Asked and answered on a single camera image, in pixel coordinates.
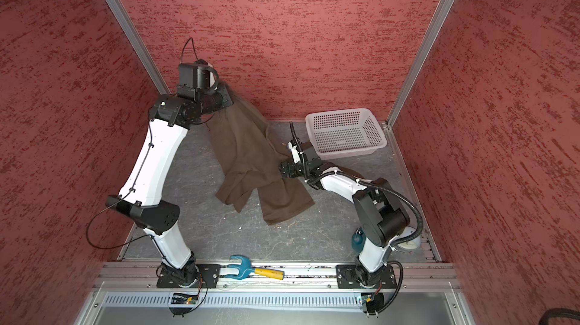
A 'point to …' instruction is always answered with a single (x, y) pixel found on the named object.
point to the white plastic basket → (336, 134)
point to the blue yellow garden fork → (246, 270)
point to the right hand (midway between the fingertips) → (287, 168)
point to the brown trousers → (252, 158)
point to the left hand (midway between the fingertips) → (229, 99)
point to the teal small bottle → (358, 239)
